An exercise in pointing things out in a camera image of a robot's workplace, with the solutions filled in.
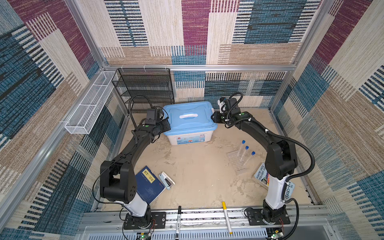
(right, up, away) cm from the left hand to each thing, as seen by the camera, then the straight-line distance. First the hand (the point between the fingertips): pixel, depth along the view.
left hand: (167, 122), depth 89 cm
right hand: (+27, +2, +3) cm, 28 cm away
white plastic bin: (+13, -10, +5) cm, 17 cm away
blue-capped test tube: (+43, -11, -6) cm, 45 cm away
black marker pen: (+8, -48, -17) cm, 51 cm away
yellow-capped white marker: (+31, -44, -13) cm, 56 cm away
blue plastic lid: (+12, +3, +4) cm, 12 cm away
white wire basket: (-51, +1, +2) cm, 51 cm away
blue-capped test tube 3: (+46, -16, -10) cm, 50 cm away
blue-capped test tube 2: (+45, -19, -2) cm, 49 cm away
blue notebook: (-9, -35, -6) cm, 37 cm away
